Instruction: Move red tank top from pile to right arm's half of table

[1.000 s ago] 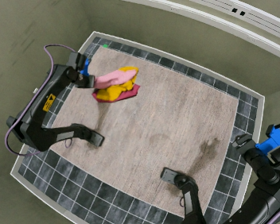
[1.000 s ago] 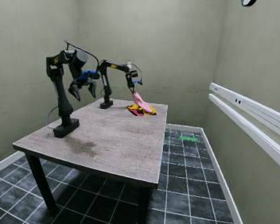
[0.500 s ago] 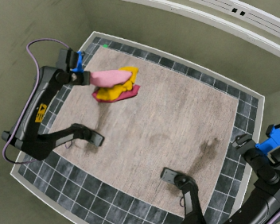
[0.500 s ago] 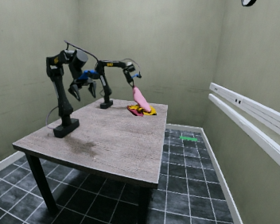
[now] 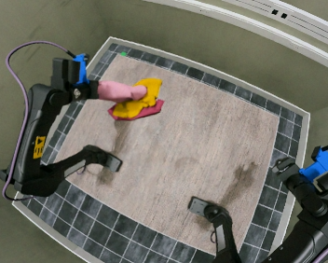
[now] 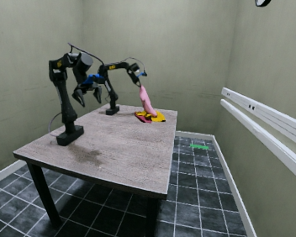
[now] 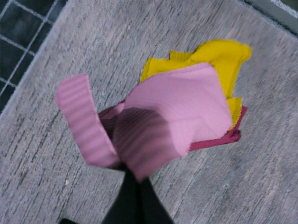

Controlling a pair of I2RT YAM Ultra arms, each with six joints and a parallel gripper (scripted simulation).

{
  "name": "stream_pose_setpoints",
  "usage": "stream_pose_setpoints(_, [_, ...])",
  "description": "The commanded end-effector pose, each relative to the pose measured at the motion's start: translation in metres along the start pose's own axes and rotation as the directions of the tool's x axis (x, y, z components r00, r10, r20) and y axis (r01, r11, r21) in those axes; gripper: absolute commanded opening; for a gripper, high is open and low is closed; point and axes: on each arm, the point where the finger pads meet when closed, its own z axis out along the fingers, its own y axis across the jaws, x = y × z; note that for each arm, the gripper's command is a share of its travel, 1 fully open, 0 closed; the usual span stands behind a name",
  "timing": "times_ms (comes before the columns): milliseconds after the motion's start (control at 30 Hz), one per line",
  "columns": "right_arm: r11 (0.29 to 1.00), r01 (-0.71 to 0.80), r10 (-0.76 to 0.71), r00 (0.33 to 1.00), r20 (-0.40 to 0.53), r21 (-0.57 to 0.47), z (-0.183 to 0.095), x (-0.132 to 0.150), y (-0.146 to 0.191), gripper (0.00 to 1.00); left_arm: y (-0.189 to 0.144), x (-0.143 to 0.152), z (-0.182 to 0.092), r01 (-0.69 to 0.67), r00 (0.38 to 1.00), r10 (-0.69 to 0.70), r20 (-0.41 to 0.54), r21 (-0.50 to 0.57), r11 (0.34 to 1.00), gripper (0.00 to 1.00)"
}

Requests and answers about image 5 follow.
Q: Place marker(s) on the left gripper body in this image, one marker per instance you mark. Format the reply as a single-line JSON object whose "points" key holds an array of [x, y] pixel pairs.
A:
{"points": [[88, 87]]}

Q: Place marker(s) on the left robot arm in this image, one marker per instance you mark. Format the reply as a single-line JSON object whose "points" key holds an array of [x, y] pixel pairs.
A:
{"points": [[45, 103]]}

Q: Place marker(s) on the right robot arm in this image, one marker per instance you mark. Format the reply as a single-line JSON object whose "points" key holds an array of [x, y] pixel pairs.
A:
{"points": [[307, 243]]}

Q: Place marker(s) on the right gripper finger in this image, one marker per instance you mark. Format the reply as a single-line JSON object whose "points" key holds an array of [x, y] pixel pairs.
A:
{"points": [[275, 168]]}

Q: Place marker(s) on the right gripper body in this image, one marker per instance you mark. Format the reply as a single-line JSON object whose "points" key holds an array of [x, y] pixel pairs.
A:
{"points": [[293, 176]]}

